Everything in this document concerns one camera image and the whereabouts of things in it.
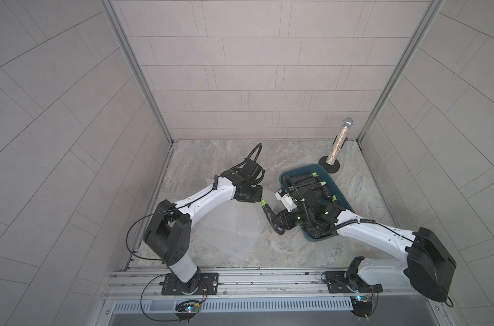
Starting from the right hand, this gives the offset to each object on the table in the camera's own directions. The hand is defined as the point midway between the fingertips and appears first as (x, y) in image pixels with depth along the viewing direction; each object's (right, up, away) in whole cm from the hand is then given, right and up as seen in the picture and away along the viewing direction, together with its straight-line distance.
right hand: (274, 221), depth 78 cm
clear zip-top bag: (-16, -5, +7) cm, 19 cm away
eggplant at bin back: (+18, +14, +19) cm, 29 cm away
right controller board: (+29, -26, -9) cm, 40 cm away
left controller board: (-30, -25, -12) cm, 41 cm away
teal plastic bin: (+29, +9, +13) cm, 33 cm away
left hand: (-5, +8, +7) cm, 12 cm away
